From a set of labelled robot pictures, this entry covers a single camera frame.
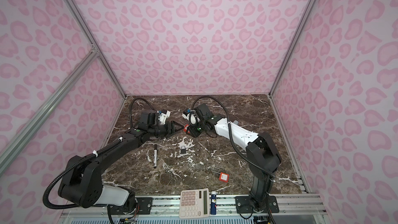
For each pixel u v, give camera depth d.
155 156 0.88
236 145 0.52
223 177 0.80
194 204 0.72
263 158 0.46
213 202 0.72
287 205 0.75
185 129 0.82
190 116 0.75
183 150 0.91
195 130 0.76
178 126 0.78
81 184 0.42
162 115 0.80
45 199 0.37
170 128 0.75
